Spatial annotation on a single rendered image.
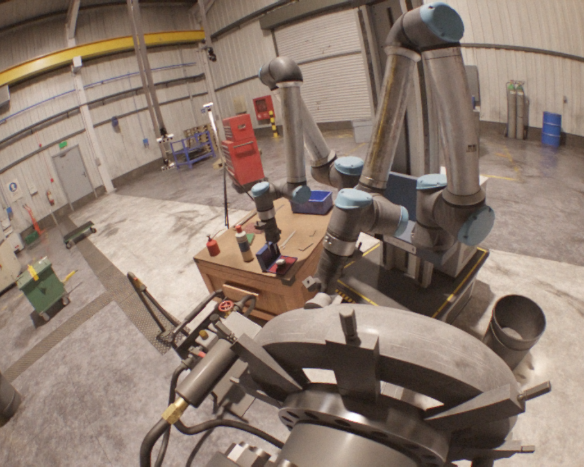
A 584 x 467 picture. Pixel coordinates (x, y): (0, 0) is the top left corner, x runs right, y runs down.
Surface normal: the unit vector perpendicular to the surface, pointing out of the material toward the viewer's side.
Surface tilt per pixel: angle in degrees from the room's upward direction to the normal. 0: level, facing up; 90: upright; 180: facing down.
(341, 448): 6
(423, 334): 10
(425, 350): 35
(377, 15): 90
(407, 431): 26
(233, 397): 0
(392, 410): 15
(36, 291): 90
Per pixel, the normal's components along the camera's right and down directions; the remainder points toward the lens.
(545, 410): -0.18, -0.86
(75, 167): 0.80, 0.15
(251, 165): 0.40, 0.37
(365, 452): -0.03, -0.79
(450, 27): 0.12, 0.34
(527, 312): -0.93, 0.28
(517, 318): -0.77, 0.39
